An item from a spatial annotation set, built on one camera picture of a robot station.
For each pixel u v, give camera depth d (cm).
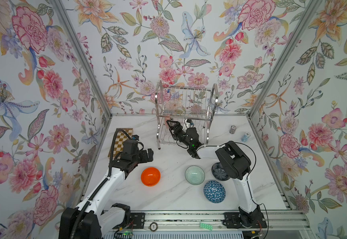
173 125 84
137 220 73
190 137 76
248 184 59
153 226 72
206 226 71
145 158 75
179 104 117
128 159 63
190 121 89
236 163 57
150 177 86
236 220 74
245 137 102
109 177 51
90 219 39
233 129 107
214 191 82
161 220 76
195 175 87
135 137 74
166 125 87
